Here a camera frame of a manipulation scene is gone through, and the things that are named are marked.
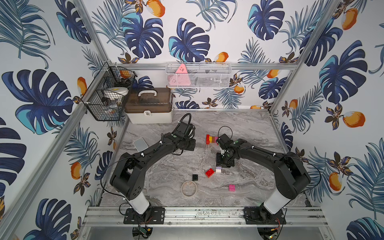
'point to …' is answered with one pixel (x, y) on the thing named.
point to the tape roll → (189, 188)
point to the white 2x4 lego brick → (218, 171)
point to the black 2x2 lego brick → (195, 177)
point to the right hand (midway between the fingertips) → (218, 165)
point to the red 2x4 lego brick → (207, 139)
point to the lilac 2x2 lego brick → (218, 167)
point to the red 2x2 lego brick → (209, 172)
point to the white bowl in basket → (115, 93)
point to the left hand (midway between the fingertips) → (193, 142)
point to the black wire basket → (105, 99)
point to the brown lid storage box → (149, 105)
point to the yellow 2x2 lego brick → (211, 139)
